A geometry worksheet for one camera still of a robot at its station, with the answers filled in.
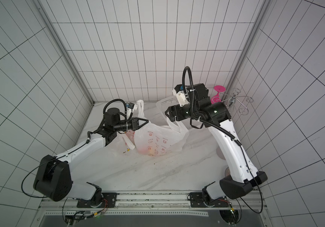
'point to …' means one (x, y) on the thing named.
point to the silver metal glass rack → (234, 98)
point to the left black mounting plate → (98, 200)
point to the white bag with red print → (157, 140)
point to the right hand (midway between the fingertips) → (173, 106)
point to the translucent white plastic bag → (124, 143)
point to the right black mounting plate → (198, 199)
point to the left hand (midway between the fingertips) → (146, 123)
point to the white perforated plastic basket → (163, 105)
